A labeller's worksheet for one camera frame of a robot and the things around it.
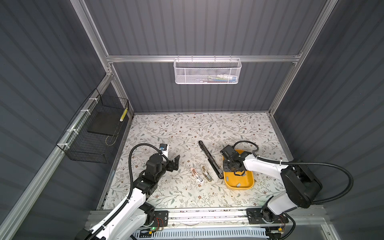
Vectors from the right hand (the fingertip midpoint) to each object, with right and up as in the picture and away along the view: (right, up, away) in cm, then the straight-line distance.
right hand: (229, 167), depth 91 cm
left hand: (-34, +10, -9) cm, 37 cm away
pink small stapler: (-19, -5, -4) cm, 20 cm away
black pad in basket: (-65, +27, -17) cm, 72 cm away
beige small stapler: (-14, -3, -4) cm, 15 cm away
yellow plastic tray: (+1, -7, -4) cm, 8 cm away
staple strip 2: (-2, -6, -4) cm, 7 cm away
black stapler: (-11, +4, +1) cm, 12 cm away
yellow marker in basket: (-60, +32, -9) cm, 69 cm away
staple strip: (+4, -8, -6) cm, 11 cm away
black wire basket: (-71, +21, -18) cm, 77 cm away
